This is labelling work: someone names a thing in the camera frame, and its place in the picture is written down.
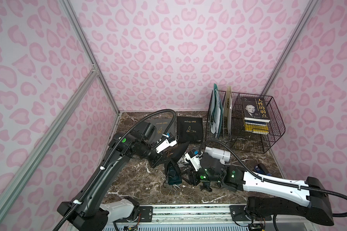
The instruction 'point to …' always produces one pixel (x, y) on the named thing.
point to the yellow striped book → (256, 125)
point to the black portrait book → (255, 107)
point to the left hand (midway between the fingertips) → (167, 159)
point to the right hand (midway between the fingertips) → (182, 176)
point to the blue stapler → (261, 168)
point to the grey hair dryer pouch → (162, 125)
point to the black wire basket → (254, 142)
